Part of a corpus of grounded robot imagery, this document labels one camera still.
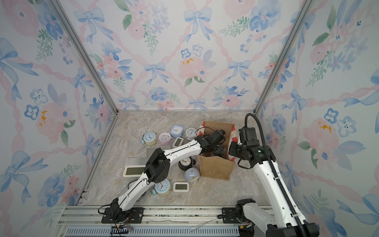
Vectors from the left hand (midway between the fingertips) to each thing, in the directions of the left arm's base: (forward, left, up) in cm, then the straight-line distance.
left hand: (220, 147), depth 94 cm
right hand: (-9, -4, +15) cm, 18 cm away
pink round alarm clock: (+8, +37, -2) cm, 38 cm away
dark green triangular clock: (-23, +51, 0) cm, 55 cm away
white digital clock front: (-24, +24, -3) cm, 34 cm away
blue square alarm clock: (+14, +29, -1) cm, 32 cm away
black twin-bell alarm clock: (-11, +21, -1) cm, 24 cm away
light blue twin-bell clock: (-25, +34, -1) cm, 42 cm away
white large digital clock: (-16, +51, 0) cm, 54 cm away
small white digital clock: (+5, +28, -2) cm, 28 cm away
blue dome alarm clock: (-19, +18, +3) cm, 27 cm away
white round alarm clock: (+11, +19, -1) cm, 22 cm away
